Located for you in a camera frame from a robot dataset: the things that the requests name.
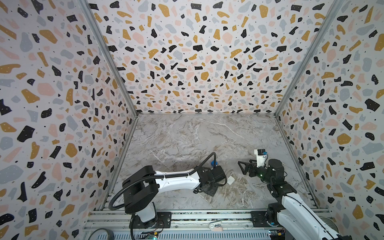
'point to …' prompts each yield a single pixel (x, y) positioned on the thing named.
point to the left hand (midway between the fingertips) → (213, 188)
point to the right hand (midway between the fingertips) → (243, 159)
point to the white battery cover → (230, 180)
